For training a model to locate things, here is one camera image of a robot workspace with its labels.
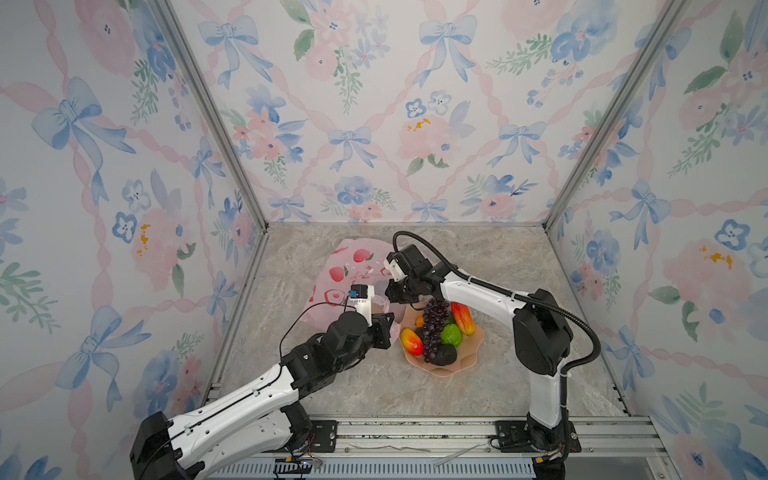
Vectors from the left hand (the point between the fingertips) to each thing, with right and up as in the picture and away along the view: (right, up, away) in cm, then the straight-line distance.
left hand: (397, 314), depth 71 cm
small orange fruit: (+7, -6, +17) cm, 20 cm away
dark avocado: (+13, -13, +10) cm, 21 cm away
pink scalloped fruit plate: (+5, -4, +19) cm, 19 cm away
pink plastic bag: (-13, +12, +21) cm, 28 cm away
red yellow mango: (+4, -10, +10) cm, 15 cm away
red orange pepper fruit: (+20, -4, +15) cm, 25 cm away
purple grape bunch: (+11, -3, +16) cm, 19 cm away
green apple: (+16, -8, +14) cm, 23 cm away
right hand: (-4, +2, +17) cm, 18 cm away
